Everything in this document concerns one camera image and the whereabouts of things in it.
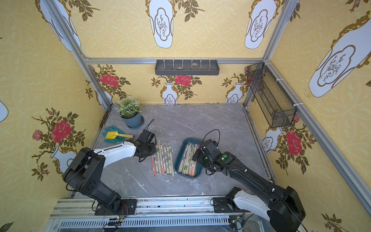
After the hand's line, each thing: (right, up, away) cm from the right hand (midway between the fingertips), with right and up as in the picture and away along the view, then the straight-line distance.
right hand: (197, 161), depth 81 cm
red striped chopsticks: (-26, -4, +7) cm, 28 cm away
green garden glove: (-53, +9, +19) cm, 57 cm away
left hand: (-26, +3, +13) cm, 30 cm away
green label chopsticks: (-19, -1, +9) cm, 22 cm away
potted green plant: (-43, +28, +14) cm, 53 cm away
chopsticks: (-18, -2, +9) cm, 20 cm away
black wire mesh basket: (+47, +29, +4) cm, 56 cm away
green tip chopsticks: (-17, -3, +9) cm, 19 cm away
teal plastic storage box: (-7, +4, +12) cm, 15 cm away
